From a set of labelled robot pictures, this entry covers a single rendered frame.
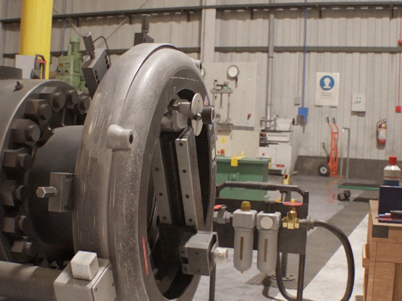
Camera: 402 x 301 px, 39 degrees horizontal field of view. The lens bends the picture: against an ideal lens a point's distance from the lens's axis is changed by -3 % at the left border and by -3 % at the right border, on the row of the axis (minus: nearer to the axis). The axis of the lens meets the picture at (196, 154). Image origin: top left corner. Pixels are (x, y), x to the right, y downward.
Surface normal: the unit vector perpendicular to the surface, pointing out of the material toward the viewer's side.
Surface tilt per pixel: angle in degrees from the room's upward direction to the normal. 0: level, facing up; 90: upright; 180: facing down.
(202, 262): 118
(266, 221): 90
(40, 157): 61
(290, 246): 90
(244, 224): 90
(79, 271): 112
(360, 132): 90
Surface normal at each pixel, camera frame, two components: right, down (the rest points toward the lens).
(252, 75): -0.54, 0.01
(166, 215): -0.26, 0.50
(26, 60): 0.39, 0.05
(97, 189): -0.26, -0.07
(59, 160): -0.29, -0.44
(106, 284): 0.96, 0.05
